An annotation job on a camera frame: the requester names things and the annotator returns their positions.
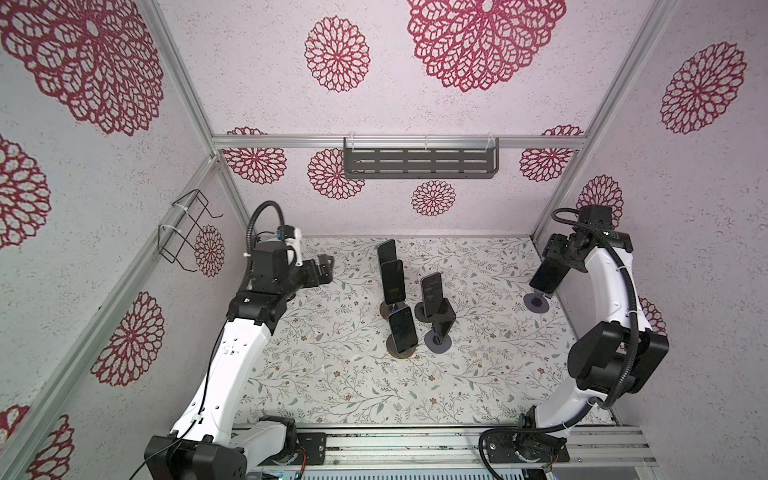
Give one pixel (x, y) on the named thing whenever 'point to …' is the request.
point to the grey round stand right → (536, 303)
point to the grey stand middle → (421, 312)
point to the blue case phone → (548, 275)
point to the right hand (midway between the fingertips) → (563, 247)
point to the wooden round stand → (393, 350)
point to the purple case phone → (432, 292)
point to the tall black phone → (393, 277)
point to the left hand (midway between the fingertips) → (317, 266)
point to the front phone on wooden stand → (403, 329)
